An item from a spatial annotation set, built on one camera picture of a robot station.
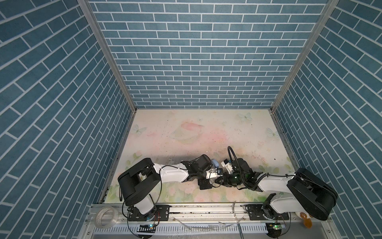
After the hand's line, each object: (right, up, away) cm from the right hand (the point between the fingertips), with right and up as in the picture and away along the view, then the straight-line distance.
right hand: (214, 181), depth 82 cm
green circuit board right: (+28, -19, -11) cm, 36 cm away
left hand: (-2, +1, +4) cm, 4 cm away
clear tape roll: (-57, -13, -12) cm, 60 cm away
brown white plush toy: (+44, -15, -11) cm, 48 cm away
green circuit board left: (-32, -19, -10) cm, 39 cm away
